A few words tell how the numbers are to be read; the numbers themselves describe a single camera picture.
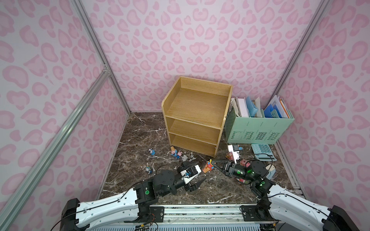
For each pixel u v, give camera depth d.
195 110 0.77
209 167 0.66
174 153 0.93
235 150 0.65
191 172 0.52
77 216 0.43
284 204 0.52
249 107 0.87
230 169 0.62
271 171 0.84
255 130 0.89
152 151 0.95
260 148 0.95
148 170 0.87
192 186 0.58
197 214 0.75
